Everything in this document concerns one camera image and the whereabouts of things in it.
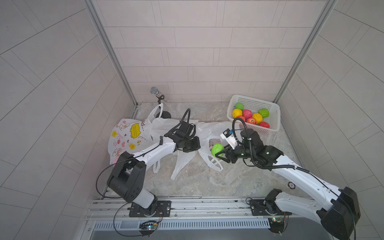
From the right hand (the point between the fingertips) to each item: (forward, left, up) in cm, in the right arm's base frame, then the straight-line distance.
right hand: (219, 153), depth 72 cm
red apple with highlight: (+27, -27, -11) cm, 40 cm away
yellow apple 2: (+29, -31, -10) cm, 44 cm away
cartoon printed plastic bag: (+16, +48, -2) cm, 51 cm away
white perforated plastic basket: (+42, -33, -11) cm, 55 cm away
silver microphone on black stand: (+35, +33, +13) cm, 50 cm away
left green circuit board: (-26, +34, -14) cm, 45 cm away
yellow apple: (+36, -18, -11) cm, 42 cm away
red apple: (+31, -21, -11) cm, 39 cm away
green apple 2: (+35, -38, -11) cm, 53 cm away
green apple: (+42, -22, -11) cm, 49 cm away
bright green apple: (0, +1, +5) cm, 5 cm away
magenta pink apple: (+33, -25, -10) cm, 43 cm away
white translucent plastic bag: (+22, +33, -4) cm, 40 cm away
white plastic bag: (+14, +3, -3) cm, 15 cm away
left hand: (+10, +7, -8) cm, 14 cm away
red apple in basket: (+24, -34, -11) cm, 43 cm away
